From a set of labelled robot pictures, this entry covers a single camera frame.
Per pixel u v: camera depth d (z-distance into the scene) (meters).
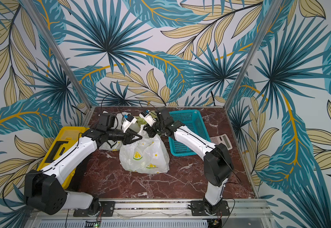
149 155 0.78
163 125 0.65
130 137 0.69
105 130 0.62
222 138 0.98
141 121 0.74
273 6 0.69
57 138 0.80
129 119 0.69
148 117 0.72
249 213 0.74
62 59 0.88
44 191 0.40
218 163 0.47
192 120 1.09
